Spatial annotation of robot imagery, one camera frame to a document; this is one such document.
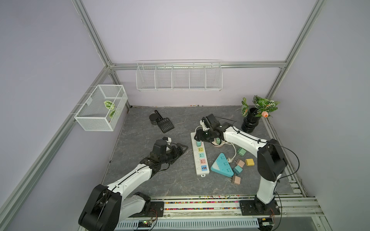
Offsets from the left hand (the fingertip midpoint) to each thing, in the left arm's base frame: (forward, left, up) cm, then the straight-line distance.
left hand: (185, 152), depth 82 cm
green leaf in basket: (+22, +40, +20) cm, 50 cm away
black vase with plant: (+17, -46, +15) cm, 52 cm away
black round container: (+34, +23, -8) cm, 42 cm away
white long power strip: (-5, -9, -9) cm, 14 cm away
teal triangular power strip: (-6, -22, -9) cm, 24 cm away
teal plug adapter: (-10, -31, -9) cm, 33 cm away
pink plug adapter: (-15, -28, -9) cm, 33 cm away
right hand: (+10, -8, -1) cm, 13 cm away
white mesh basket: (+21, +46, +15) cm, 53 cm away
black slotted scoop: (+28, +14, -8) cm, 32 cm away
